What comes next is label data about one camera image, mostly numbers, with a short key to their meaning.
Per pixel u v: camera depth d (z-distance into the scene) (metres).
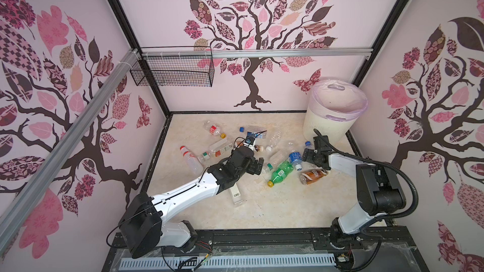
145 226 0.40
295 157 0.93
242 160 0.59
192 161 0.93
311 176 0.86
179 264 0.70
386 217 0.50
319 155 0.74
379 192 0.47
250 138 0.68
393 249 0.72
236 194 0.81
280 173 0.87
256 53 0.95
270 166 0.91
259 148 1.00
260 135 1.03
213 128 1.06
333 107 0.99
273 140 1.05
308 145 1.00
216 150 0.98
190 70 0.80
